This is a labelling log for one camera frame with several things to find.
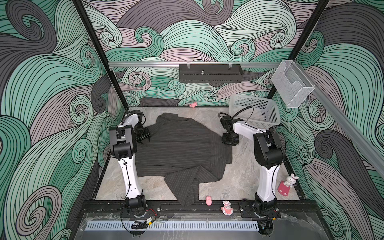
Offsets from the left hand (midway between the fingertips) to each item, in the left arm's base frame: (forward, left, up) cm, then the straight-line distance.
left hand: (146, 139), depth 100 cm
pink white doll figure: (-41, -49, +3) cm, 63 cm away
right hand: (-2, -57, 0) cm, 57 cm away
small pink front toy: (-37, -40, +2) cm, 55 cm away
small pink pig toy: (+32, -32, +2) cm, 45 cm away
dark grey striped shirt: (-5, -22, -2) cm, 23 cm away
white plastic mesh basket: (+27, -88, +1) cm, 92 cm away
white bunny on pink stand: (-30, -82, +1) cm, 87 cm away
